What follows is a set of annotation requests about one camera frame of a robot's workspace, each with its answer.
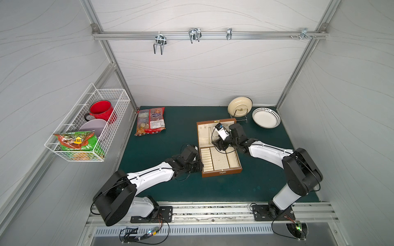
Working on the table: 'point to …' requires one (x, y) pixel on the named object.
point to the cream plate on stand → (239, 106)
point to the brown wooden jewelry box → (216, 162)
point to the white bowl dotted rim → (266, 118)
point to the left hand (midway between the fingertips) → (204, 167)
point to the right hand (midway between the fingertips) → (217, 136)
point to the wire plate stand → (240, 120)
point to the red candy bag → (150, 121)
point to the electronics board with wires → (128, 234)
